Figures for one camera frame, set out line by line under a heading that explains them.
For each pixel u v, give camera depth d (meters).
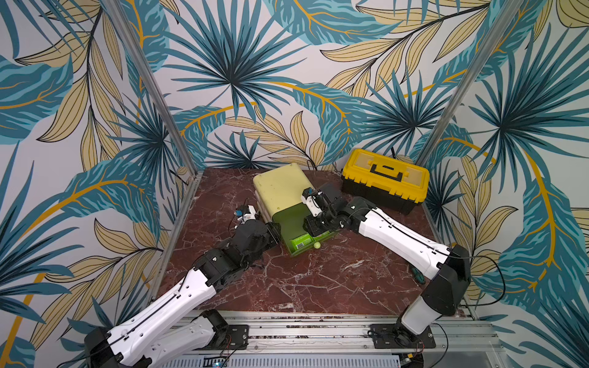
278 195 0.83
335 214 0.58
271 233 0.66
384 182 0.96
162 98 0.90
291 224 0.79
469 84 0.85
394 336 0.68
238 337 0.74
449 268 0.43
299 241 0.80
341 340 0.74
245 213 0.63
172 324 0.44
